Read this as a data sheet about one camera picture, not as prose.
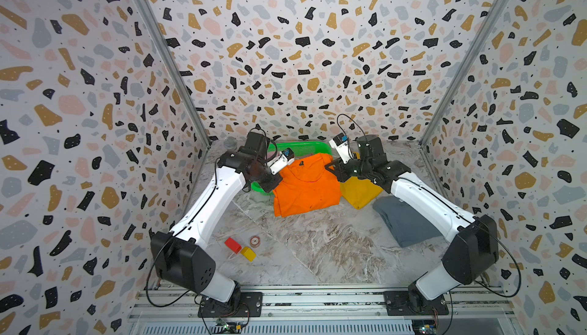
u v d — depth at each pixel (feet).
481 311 2.44
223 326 2.33
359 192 3.29
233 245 2.83
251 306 2.40
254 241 2.85
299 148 4.05
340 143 2.30
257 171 2.17
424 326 2.34
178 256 1.32
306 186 2.68
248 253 2.76
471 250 1.41
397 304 2.40
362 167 2.10
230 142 2.68
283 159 2.31
